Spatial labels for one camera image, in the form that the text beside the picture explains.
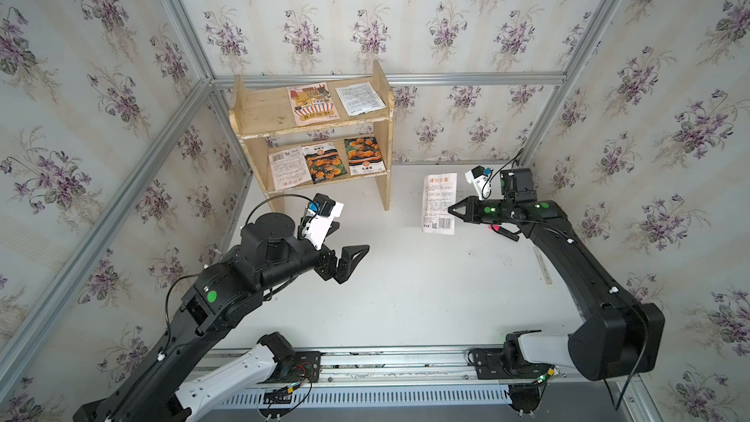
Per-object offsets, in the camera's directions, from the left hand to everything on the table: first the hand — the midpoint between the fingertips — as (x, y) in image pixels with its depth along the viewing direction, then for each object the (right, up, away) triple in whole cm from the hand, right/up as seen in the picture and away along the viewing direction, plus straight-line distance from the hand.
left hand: (357, 240), depth 57 cm
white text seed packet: (-24, +17, +32) cm, 43 cm away
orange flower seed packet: (0, +21, +37) cm, 42 cm away
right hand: (+25, +5, +21) cm, 33 cm away
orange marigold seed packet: (-13, +19, +34) cm, 41 cm away
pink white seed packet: (+21, +9, +24) cm, 33 cm away
